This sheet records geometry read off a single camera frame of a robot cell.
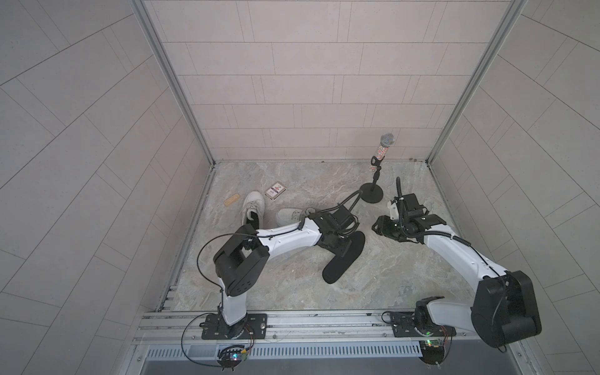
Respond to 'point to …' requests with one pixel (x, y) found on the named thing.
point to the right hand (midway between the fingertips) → (375, 226)
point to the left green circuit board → (231, 356)
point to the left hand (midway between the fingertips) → (346, 248)
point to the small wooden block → (231, 200)
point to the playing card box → (276, 191)
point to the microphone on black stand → (372, 193)
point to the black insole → (335, 269)
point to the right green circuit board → (433, 351)
